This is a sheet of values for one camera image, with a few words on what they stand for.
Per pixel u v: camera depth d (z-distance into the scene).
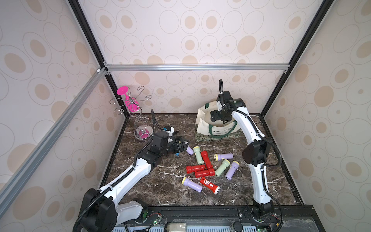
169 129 0.74
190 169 0.86
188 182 0.81
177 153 0.95
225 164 0.89
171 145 0.68
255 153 0.58
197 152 0.94
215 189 0.79
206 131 0.91
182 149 0.70
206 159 0.92
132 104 0.83
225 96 0.74
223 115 0.81
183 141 0.71
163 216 0.74
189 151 0.95
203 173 0.85
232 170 0.87
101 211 0.39
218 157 0.92
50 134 0.55
